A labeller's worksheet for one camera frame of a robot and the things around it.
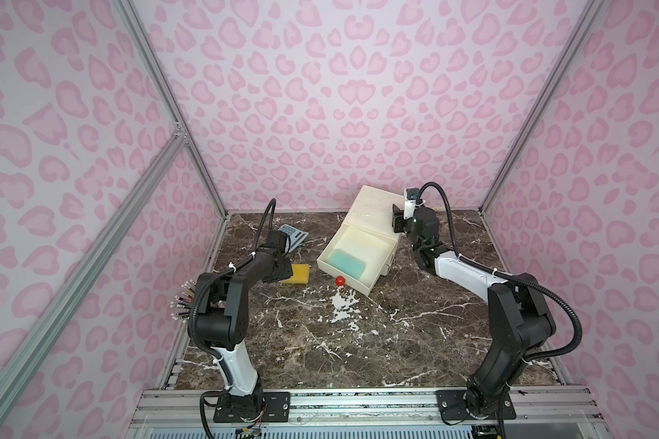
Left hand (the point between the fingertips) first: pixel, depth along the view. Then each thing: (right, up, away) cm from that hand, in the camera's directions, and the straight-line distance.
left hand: (283, 270), depth 98 cm
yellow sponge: (+6, -2, +2) cm, 6 cm away
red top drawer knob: (+20, -1, -18) cm, 27 cm away
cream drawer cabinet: (+31, +22, -6) cm, 38 cm away
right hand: (+41, +23, -8) cm, 47 cm away
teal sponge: (+23, +4, -11) cm, 25 cm away
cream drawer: (+36, +2, -4) cm, 37 cm away
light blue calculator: (+2, +12, +11) cm, 17 cm away
